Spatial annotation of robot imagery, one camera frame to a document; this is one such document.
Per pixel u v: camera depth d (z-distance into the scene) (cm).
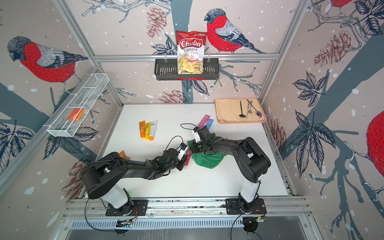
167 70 95
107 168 51
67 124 70
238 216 66
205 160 90
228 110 115
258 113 114
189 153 91
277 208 74
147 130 104
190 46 85
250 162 48
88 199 75
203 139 75
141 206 73
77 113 69
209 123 107
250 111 114
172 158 69
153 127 106
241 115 111
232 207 72
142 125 107
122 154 93
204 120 110
